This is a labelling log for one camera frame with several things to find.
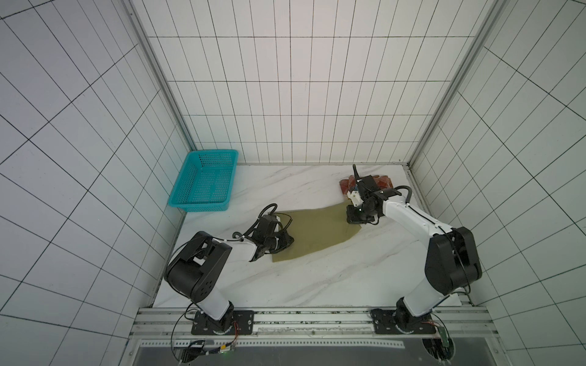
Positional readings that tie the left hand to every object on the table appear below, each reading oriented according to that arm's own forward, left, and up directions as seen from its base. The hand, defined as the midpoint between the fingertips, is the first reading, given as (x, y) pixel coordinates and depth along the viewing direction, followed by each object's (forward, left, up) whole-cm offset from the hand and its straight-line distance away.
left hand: (291, 242), depth 91 cm
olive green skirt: (+5, -9, +3) cm, 11 cm away
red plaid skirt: (+29, -44, +4) cm, 53 cm away
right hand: (+9, -24, +8) cm, 27 cm away
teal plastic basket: (+33, +45, -1) cm, 56 cm away
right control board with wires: (-35, -48, -1) cm, 59 cm away
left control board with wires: (-35, +29, -2) cm, 46 cm away
